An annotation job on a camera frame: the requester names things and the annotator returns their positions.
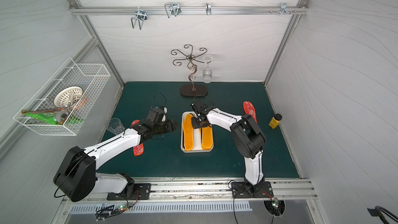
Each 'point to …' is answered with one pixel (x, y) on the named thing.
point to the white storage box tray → (197, 138)
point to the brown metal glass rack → (191, 89)
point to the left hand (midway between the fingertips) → (174, 125)
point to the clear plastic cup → (115, 126)
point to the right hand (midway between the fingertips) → (196, 123)
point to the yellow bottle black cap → (275, 121)
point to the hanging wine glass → (207, 73)
